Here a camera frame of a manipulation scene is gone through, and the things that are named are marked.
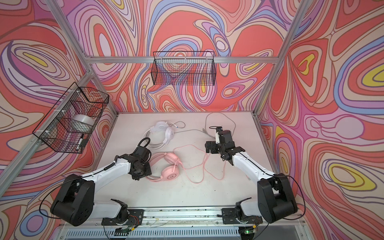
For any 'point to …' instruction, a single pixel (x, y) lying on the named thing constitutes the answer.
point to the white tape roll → (82, 123)
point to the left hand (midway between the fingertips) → (150, 172)
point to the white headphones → (160, 135)
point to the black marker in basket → (82, 142)
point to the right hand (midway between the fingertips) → (213, 147)
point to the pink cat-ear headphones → (170, 172)
